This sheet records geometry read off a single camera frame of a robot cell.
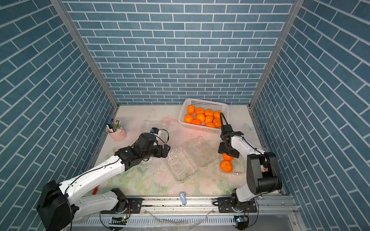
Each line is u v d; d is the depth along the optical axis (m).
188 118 1.05
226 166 0.84
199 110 1.10
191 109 1.12
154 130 0.71
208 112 1.10
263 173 0.45
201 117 1.05
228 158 0.86
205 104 1.12
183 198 0.74
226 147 0.73
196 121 1.04
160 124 1.09
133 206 0.74
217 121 1.05
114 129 0.93
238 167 0.87
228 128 0.75
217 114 1.09
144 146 0.59
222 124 0.78
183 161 0.90
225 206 0.73
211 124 1.01
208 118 1.05
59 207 0.38
